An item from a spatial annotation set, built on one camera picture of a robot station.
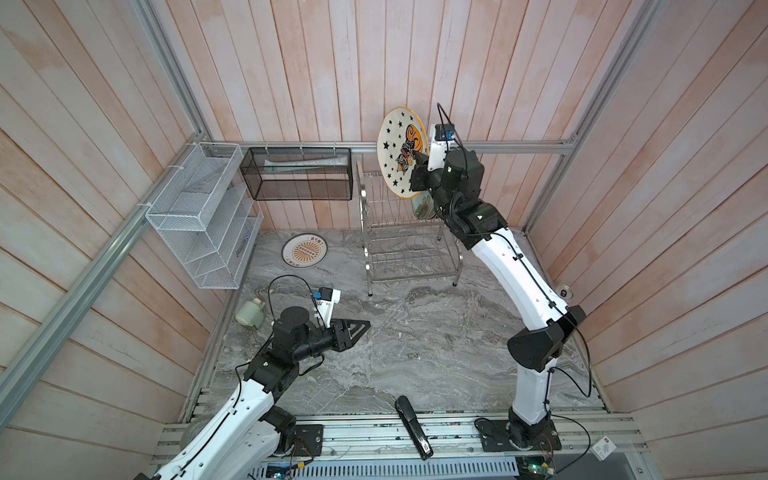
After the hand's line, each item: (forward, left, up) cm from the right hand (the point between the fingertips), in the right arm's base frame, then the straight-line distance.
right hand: (417, 152), depth 68 cm
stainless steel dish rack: (+14, +3, -48) cm, 50 cm away
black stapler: (-49, -1, -46) cm, 67 cm away
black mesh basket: (+25, +38, -23) cm, 51 cm away
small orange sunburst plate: (+11, +39, -48) cm, 63 cm away
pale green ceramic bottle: (-19, +49, -44) cm, 69 cm away
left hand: (-32, +12, -29) cm, 45 cm away
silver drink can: (-14, -45, -36) cm, 60 cm away
